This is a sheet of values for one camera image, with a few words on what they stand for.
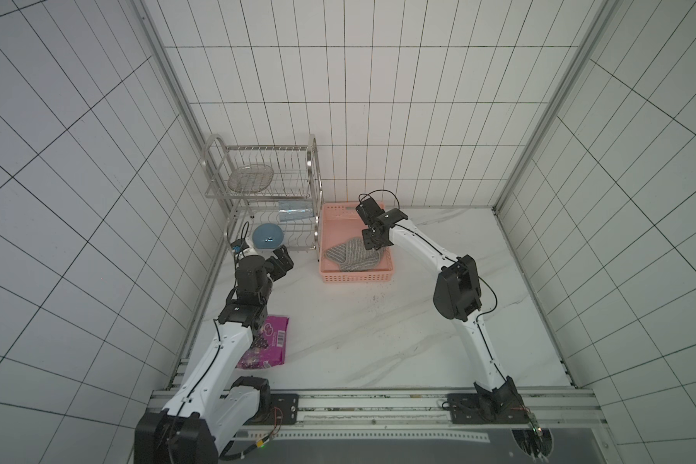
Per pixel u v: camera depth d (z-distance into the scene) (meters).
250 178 0.92
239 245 0.68
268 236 1.01
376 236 0.74
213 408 0.43
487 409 0.65
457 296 0.59
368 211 0.78
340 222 1.15
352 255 1.01
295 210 1.11
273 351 0.79
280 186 1.14
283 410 0.72
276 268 0.71
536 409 0.74
